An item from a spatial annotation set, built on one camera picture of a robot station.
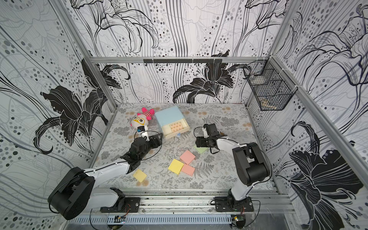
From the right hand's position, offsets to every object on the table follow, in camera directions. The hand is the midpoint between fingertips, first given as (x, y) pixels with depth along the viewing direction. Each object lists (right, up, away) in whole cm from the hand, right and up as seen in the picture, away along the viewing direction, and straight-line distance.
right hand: (203, 140), depth 97 cm
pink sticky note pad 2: (-10, -16, -12) cm, 23 cm away
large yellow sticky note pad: (-18, -15, -10) cm, 25 cm away
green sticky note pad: (-2, -6, -4) cm, 7 cm away
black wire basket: (+42, +36, -8) cm, 56 cm away
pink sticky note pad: (-11, -10, -6) cm, 16 cm away
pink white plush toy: (-44, +14, +4) cm, 46 cm away
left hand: (-27, +3, -9) cm, 29 cm away
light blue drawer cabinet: (-22, +13, -2) cm, 25 cm away
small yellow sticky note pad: (-39, -19, -13) cm, 46 cm away
